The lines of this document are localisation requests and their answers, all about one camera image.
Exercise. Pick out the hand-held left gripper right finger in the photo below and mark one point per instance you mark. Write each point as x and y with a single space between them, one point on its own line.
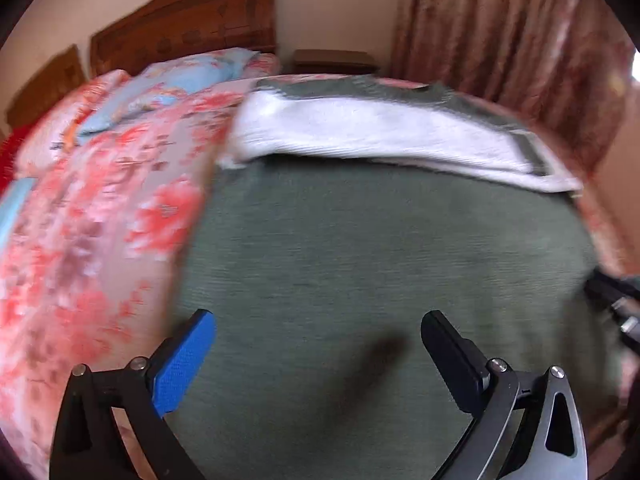
452 360

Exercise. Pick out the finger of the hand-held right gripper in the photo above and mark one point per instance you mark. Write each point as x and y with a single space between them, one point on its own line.
612 295

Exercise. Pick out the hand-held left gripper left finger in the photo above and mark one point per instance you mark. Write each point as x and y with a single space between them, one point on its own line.
182 365

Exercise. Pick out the green knit sweater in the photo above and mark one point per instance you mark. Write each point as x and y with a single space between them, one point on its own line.
350 260

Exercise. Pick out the floral bed sheet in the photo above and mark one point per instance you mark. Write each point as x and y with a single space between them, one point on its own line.
100 240

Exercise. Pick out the light blue cloth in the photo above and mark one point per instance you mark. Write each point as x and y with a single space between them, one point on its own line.
12 210

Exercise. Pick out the red blanket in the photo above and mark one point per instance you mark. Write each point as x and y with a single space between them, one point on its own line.
7 160

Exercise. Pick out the pink floral pillow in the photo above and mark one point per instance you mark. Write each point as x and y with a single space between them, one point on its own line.
65 115

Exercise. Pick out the blue floral quilt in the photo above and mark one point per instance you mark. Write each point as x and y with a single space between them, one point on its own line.
185 72

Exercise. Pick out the floral curtain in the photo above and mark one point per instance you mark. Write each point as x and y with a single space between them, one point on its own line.
500 25

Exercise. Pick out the small wooden headboard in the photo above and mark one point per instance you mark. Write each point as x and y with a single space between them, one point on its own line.
50 85

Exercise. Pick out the wooden nightstand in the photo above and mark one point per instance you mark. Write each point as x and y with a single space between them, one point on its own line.
335 60

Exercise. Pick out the large wooden headboard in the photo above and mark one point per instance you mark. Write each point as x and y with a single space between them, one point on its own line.
190 20

